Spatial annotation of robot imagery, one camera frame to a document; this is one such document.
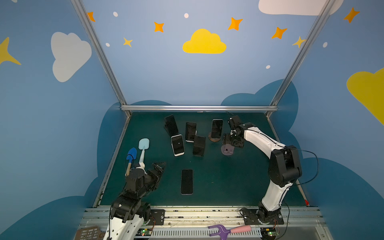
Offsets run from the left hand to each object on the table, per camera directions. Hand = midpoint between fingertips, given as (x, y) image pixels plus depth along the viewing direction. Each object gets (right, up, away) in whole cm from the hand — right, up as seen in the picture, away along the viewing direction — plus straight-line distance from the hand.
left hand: (167, 169), depth 74 cm
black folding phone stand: (-8, +21, +38) cm, 44 cm away
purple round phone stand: (+35, +7, +22) cm, 42 cm away
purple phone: (+9, -11, +13) cm, 20 cm away
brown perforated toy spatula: (-36, -30, -4) cm, 47 cm away
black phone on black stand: (-3, +23, +31) cm, 39 cm away
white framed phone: (+3, +10, +17) cm, 20 cm away
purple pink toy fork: (+28, -29, -3) cm, 41 cm away
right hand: (+37, +12, +20) cm, 44 cm away
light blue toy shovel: (-22, +10, +28) cm, 37 cm away
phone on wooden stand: (+30, +21, +34) cm, 50 cm away
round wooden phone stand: (+28, +12, +32) cm, 45 cm away
